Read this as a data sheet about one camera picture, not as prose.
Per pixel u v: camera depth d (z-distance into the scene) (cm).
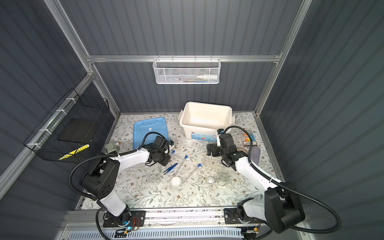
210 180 85
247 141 102
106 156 51
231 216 74
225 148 65
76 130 75
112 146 95
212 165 91
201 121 112
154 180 79
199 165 91
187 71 124
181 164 92
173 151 96
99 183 47
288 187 43
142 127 112
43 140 62
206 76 91
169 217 75
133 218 72
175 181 85
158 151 74
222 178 80
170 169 90
